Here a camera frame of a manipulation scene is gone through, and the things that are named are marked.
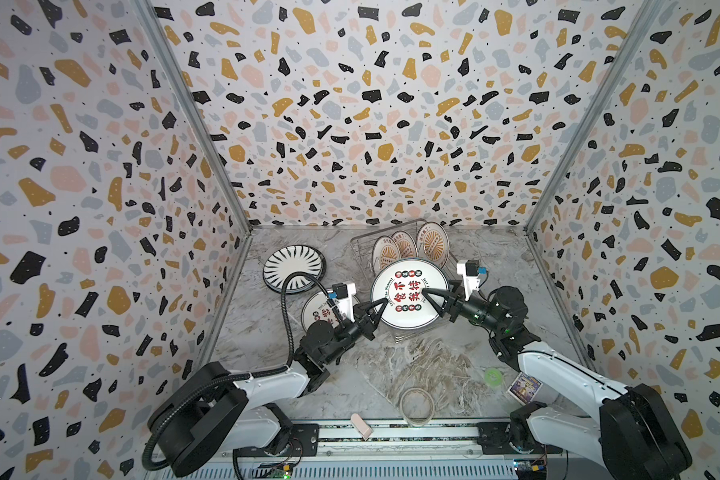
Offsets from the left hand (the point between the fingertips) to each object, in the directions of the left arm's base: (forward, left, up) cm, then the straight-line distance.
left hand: (388, 299), depth 72 cm
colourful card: (-15, -37, -23) cm, 46 cm away
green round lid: (-11, -31, -25) cm, 41 cm away
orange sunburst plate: (+27, -8, -12) cm, 30 cm away
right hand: (+3, -9, +1) cm, 10 cm away
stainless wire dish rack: (+39, +8, -26) cm, 48 cm away
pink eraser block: (-23, +7, -23) cm, 33 cm away
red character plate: (+4, -3, +2) cm, 5 cm away
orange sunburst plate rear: (+31, -18, -15) cm, 39 cm away
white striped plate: (+31, +33, -23) cm, 50 cm away
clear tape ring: (-18, -8, -25) cm, 32 cm away
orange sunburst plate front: (+28, -1, -15) cm, 32 cm away
